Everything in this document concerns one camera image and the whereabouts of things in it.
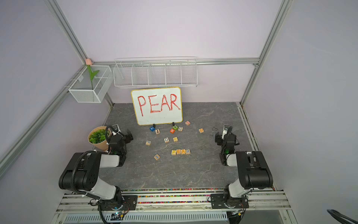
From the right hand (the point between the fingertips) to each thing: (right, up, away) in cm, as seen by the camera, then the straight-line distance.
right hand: (225, 132), depth 94 cm
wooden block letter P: (-35, -13, -3) cm, 38 cm away
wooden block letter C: (-31, +1, +9) cm, 32 cm away
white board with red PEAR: (-47, +18, +5) cm, 51 cm away
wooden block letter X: (-46, -16, -5) cm, 49 cm away
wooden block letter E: (-32, -13, -3) cm, 35 cm away
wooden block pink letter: (-26, +6, +14) cm, 30 cm away
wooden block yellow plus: (-35, -6, +4) cm, 35 cm away
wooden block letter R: (-26, -13, -3) cm, 29 cm away
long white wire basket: (-31, +45, +11) cm, 55 cm away
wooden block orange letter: (-15, 0, +8) cm, 17 cm away
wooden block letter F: (-54, -8, +2) cm, 54 cm away
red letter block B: (-37, 0, +8) cm, 38 cm away
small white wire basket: (-89, +31, -5) cm, 94 cm away
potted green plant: (-83, -2, -7) cm, 84 cm away
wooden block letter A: (-29, -13, -3) cm, 32 cm away
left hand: (-70, 0, -2) cm, 70 cm away
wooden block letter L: (-48, 0, +8) cm, 49 cm away
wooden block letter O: (-41, -6, +3) cm, 41 cm away
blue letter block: (-52, +1, +10) cm, 53 cm away
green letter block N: (-35, +2, +10) cm, 36 cm away
